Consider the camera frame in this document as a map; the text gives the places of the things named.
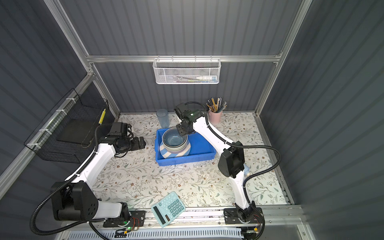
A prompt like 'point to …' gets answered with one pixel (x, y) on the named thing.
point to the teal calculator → (167, 208)
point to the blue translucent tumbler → (163, 117)
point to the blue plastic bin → (201, 149)
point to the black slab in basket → (77, 131)
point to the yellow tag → (102, 116)
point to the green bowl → (175, 149)
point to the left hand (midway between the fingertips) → (137, 144)
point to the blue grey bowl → (171, 137)
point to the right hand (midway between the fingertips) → (184, 131)
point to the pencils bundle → (216, 108)
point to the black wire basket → (43, 142)
